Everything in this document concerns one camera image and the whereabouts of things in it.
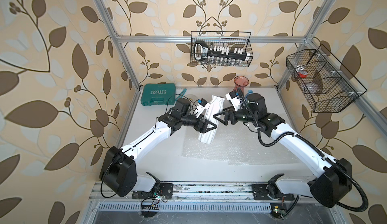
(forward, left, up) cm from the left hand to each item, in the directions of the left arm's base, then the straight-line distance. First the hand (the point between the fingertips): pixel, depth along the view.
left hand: (210, 121), depth 74 cm
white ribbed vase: (+3, -2, +8) cm, 9 cm away
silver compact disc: (+34, +11, -21) cm, 42 cm away
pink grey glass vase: (+34, -22, -4) cm, 40 cm away
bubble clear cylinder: (-7, +2, -3) cm, 8 cm away
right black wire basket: (+13, -58, +13) cm, 60 cm away
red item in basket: (+24, -50, +11) cm, 57 cm away
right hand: (+3, -4, +2) cm, 6 cm away
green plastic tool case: (+35, +37, -19) cm, 54 cm away
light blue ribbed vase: (+31, -28, -10) cm, 43 cm away
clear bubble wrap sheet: (-2, -17, -21) cm, 27 cm away
